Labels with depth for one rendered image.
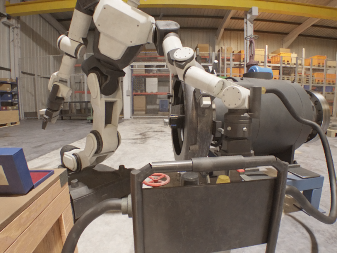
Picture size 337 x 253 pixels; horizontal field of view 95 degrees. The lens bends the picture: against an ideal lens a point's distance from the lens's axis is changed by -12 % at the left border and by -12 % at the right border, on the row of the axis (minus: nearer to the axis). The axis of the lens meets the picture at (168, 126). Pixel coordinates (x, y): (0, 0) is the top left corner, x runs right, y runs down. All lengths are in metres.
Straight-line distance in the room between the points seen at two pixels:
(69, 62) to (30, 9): 10.46
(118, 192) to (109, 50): 0.88
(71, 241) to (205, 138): 0.70
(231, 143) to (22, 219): 0.58
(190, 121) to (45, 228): 0.71
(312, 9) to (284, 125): 10.92
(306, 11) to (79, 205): 11.69
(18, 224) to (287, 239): 1.13
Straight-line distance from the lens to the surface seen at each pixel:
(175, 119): 1.04
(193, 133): 0.90
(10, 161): 0.51
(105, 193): 1.21
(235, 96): 0.53
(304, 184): 1.34
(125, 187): 1.30
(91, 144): 1.05
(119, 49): 0.91
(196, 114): 0.89
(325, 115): 1.61
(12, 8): 12.22
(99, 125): 1.04
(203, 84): 0.62
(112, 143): 1.07
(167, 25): 0.93
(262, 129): 1.17
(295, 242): 1.18
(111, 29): 0.91
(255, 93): 0.57
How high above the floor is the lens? 0.69
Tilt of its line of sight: 7 degrees down
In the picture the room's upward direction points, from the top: straight up
